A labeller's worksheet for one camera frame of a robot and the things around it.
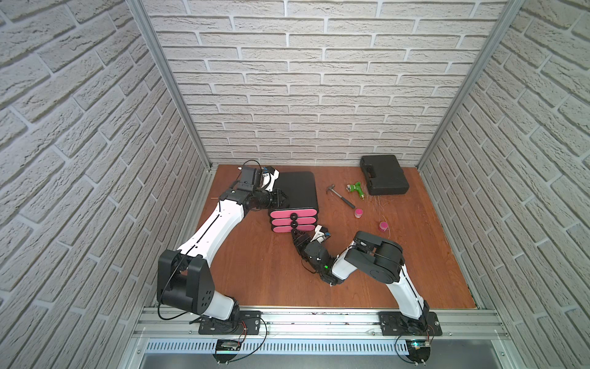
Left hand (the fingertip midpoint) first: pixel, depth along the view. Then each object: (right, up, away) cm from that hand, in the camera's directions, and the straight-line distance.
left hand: (289, 197), depth 83 cm
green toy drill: (+31, +4, +26) cm, 41 cm away
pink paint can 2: (+40, -13, +12) cm, 43 cm away
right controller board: (+42, -48, -13) cm, 65 cm away
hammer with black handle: (+25, -3, +24) cm, 35 cm away
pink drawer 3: (0, -13, +7) cm, 15 cm away
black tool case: (+46, +9, +28) cm, 54 cm away
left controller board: (-19, -48, -12) cm, 53 cm away
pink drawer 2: (+2, -10, +4) cm, 10 cm away
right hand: (+1, -15, +9) cm, 18 cm away
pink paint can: (+30, -8, +16) cm, 35 cm away
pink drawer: (+1, -6, 0) cm, 7 cm away
